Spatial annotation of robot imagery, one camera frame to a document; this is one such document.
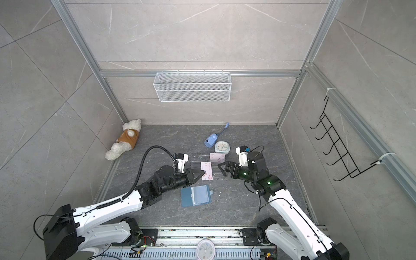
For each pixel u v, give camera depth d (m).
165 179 0.56
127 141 0.99
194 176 0.68
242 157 0.68
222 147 1.04
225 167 0.66
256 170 0.56
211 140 1.05
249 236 0.73
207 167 0.74
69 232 0.39
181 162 0.68
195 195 0.86
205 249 0.69
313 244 0.39
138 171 0.58
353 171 0.57
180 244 0.73
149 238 0.73
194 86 1.01
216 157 0.93
